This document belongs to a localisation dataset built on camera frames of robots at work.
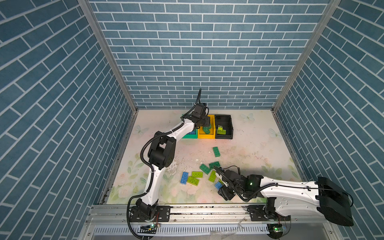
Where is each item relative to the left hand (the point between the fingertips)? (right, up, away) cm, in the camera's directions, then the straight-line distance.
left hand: (207, 119), depth 101 cm
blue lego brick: (-9, -7, -25) cm, 28 cm away
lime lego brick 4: (-9, -35, -16) cm, 40 cm away
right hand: (+5, -38, -21) cm, 44 cm away
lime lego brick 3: (-7, -33, -14) cm, 36 cm away
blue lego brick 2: (-14, -34, -16) cm, 40 cm away
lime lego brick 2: (+9, -5, +4) cm, 11 cm away
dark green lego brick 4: (-2, -29, -14) cm, 32 cm away
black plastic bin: (+16, -1, +21) cm, 26 cm away
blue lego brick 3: (+5, -37, -19) cm, 42 cm away
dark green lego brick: (-1, -7, +2) cm, 7 cm away
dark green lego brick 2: (+6, -21, -4) cm, 22 cm away
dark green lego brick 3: (+5, -27, -10) cm, 29 cm away
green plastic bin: (-11, -11, +1) cm, 16 cm away
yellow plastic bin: (-4, -10, +4) cm, 11 cm away
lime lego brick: (+10, -9, +4) cm, 14 cm away
